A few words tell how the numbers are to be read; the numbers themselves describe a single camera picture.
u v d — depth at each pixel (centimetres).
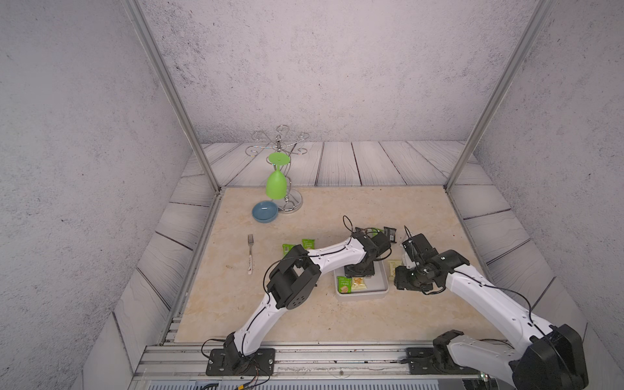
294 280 54
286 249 99
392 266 79
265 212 110
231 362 64
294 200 124
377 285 87
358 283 89
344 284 87
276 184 91
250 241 102
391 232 105
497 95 89
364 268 79
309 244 99
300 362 75
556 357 38
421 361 73
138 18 71
